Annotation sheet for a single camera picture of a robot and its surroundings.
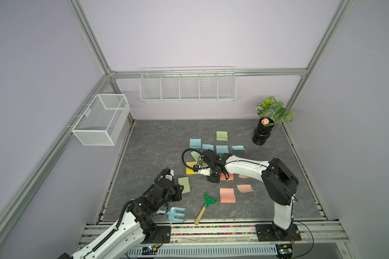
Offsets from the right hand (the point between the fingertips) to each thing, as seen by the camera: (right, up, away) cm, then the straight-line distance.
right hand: (211, 172), depth 92 cm
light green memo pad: (-14, -3, -8) cm, 17 cm away
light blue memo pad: (-10, +16, +16) cm, 25 cm away
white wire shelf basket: (-14, +53, +8) cm, 56 cm away
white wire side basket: (-58, +30, -8) cm, 66 cm away
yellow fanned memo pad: (-11, +3, -9) cm, 15 cm away
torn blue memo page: (+19, +13, +14) cm, 27 cm away
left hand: (-14, -5, -14) cm, 21 cm away
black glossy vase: (+32, +23, +7) cm, 40 cm away
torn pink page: (+18, -8, -5) cm, 21 cm away
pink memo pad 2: (+8, -10, -9) cm, 16 cm away
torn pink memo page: (+9, +7, -34) cm, 36 cm away
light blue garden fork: (-20, -18, -13) cm, 30 cm away
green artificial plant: (+37, +35, -1) cm, 51 cm away
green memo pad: (+9, +21, +20) cm, 30 cm away
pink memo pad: (+5, 0, -12) cm, 13 cm away
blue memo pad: (+7, +12, +10) cm, 17 cm away
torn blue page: (-1, +14, +13) cm, 19 cm away
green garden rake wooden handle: (-1, -13, -8) cm, 15 cm away
